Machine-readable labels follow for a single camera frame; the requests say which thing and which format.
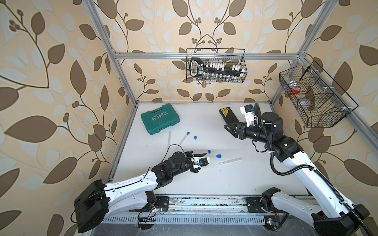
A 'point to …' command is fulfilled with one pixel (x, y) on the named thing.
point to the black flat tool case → (228, 115)
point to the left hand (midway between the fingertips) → (203, 151)
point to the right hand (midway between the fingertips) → (226, 126)
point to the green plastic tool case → (160, 118)
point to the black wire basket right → (319, 101)
